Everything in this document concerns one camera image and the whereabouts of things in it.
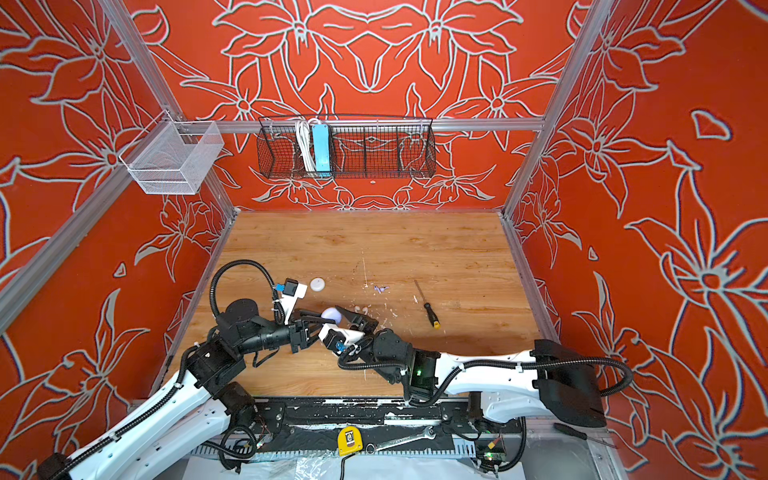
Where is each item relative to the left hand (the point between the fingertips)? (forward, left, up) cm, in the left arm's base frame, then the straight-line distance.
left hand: (332, 323), depth 65 cm
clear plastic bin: (+48, +58, +9) cm, 76 cm away
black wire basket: (+60, +4, +7) cm, 60 cm away
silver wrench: (-21, -10, -23) cm, 32 cm away
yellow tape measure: (-19, -5, -21) cm, 29 cm away
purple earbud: (+22, -9, -22) cm, 32 cm away
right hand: (+2, +1, +1) cm, 2 cm away
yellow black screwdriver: (+13, -26, -22) cm, 36 cm away
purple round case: (+2, 0, +1) cm, 2 cm away
